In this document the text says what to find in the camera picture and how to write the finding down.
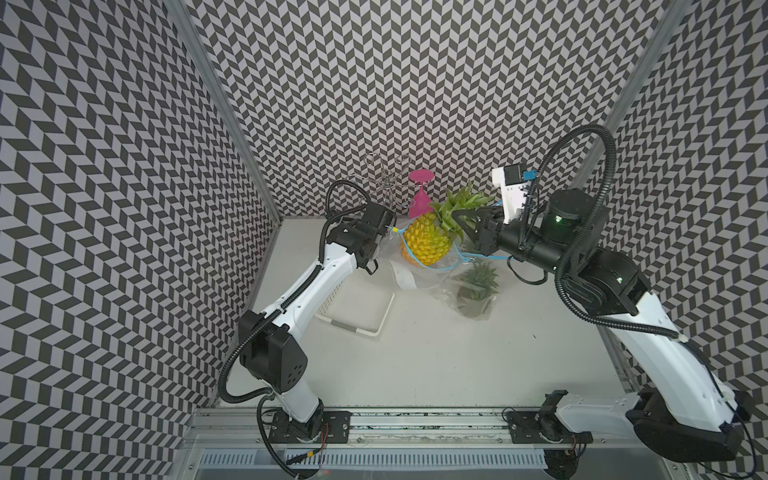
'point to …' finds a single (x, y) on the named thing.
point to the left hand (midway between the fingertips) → (361, 244)
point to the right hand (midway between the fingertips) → (458, 220)
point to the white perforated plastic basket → (360, 303)
